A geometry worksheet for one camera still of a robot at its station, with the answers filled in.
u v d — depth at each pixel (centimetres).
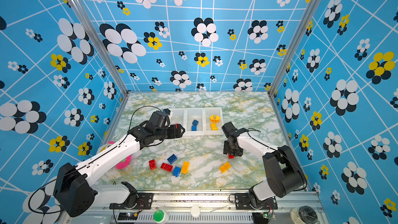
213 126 99
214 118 102
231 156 88
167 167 83
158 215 63
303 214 61
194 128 99
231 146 74
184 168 83
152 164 84
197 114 105
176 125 73
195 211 65
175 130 71
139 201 73
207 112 102
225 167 83
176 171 82
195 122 101
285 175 43
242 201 72
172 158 85
